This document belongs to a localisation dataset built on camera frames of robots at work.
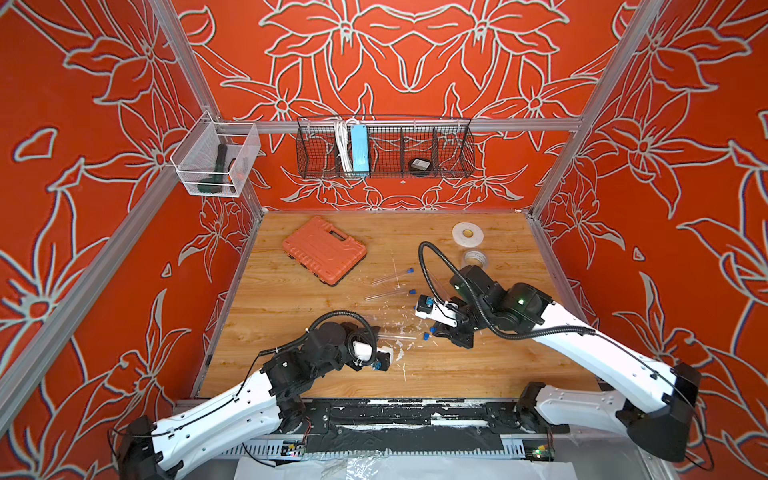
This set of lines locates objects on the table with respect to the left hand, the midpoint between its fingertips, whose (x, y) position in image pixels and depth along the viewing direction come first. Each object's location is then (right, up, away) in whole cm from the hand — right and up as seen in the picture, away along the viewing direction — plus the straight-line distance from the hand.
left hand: (375, 324), depth 74 cm
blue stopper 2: (+12, +3, +26) cm, 29 cm away
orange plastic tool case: (-19, +18, +27) cm, 38 cm away
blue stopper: (+12, +11, +27) cm, 31 cm away
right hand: (+13, 0, -4) cm, 14 cm away
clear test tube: (+4, +8, +26) cm, 28 cm away
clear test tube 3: (+6, -7, +12) cm, 15 cm away
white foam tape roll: (+35, +23, +37) cm, 56 cm away
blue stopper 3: (+15, -7, +12) cm, 20 cm away
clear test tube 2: (+3, +3, +22) cm, 23 cm away
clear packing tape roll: (+35, +15, +29) cm, 48 cm away
